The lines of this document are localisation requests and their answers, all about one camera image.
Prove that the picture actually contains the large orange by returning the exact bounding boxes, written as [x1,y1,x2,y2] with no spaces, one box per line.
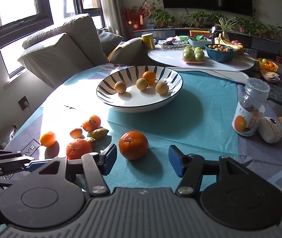
[66,139,93,160]

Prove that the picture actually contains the large orange mandarin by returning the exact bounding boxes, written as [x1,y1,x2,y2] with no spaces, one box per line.
[119,131,148,161]

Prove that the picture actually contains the brown longan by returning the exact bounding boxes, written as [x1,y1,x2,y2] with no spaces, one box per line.
[114,81,126,94]
[136,77,148,91]

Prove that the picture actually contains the brown kiwi fruit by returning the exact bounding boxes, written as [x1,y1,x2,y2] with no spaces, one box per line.
[155,82,169,95]

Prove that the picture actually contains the small orange far left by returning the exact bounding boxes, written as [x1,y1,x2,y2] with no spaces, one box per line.
[40,131,56,147]

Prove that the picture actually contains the yellow-green small fruit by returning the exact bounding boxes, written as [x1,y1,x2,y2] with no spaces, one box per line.
[88,127,109,140]

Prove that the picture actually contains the small tangerine pair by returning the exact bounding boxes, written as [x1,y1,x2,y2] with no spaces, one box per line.
[81,115,101,132]

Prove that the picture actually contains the teal tablecloth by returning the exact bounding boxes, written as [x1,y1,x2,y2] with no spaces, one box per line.
[4,64,282,236]

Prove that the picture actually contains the glass jar with orange label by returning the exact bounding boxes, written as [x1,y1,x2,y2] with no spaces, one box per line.
[232,78,271,136]

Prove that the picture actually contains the white oval gadget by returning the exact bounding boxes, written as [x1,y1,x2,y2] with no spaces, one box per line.
[257,117,282,144]

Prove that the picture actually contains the striped white ceramic bowl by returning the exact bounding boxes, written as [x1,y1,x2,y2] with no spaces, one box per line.
[96,66,183,113]

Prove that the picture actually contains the small orange in bowl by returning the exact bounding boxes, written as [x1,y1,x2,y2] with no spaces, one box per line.
[142,71,156,85]

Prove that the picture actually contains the round white coffee table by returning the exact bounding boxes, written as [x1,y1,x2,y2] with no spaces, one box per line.
[147,45,255,71]

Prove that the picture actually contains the green apples on tray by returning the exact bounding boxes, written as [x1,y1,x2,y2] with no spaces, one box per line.
[182,46,205,62]

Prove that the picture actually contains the beige sofa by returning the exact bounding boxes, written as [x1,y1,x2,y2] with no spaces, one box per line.
[18,13,151,89]

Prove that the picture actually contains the dark blue fruit bowl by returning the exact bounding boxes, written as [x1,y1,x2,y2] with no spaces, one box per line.
[205,44,237,62]

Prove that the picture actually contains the pink small dish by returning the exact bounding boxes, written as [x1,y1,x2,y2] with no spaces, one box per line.
[261,70,281,83]

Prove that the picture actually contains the light blue snack tray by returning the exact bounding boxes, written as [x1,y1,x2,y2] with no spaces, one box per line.
[188,35,212,48]

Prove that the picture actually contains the grey cushion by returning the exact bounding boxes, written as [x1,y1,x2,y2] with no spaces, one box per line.
[97,29,124,57]

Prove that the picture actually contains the yellow basket with fruit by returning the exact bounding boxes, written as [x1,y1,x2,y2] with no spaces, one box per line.
[257,58,278,72]

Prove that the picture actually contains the banana bunch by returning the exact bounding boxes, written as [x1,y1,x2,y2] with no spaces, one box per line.
[215,33,243,50]

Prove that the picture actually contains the yellow tin can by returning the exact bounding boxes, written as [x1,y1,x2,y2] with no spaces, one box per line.
[141,33,155,50]

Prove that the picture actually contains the spider plant in vase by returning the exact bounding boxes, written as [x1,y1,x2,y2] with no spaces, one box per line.
[218,17,237,40]

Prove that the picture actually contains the red flower decoration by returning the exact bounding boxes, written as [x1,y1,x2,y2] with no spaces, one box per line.
[121,0,151,31]

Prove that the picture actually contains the wall power socket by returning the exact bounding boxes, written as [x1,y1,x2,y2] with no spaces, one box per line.
[18,96,30,111]

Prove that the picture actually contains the window frame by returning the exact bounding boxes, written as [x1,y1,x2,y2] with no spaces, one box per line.
[0,0,105,48]

